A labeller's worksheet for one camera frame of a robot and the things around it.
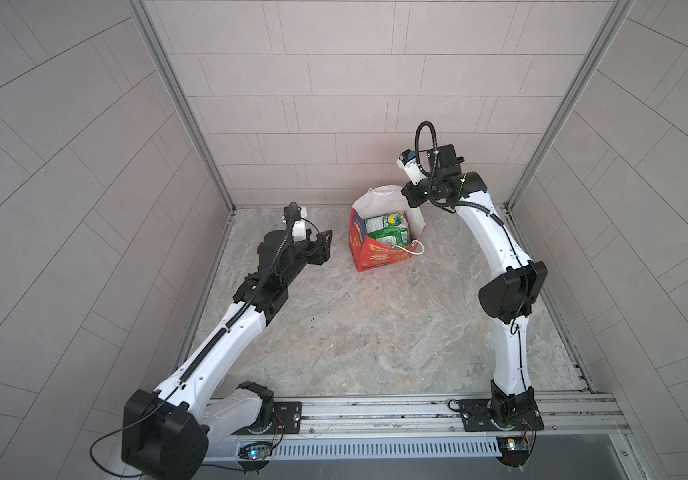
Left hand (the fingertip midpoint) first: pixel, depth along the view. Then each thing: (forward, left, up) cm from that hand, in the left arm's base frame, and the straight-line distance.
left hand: (330, 228), depth 74 cm
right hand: (+18, -20, -2) cm, 27 cm away
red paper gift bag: (0, -10, -11) cm, 15 cm away
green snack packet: (+8, -17, -10) cm, 21 cm away
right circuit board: (-43, -43, -28) cm, 67 cm away
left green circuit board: (-44, +15, -24) cm, 52 cm away
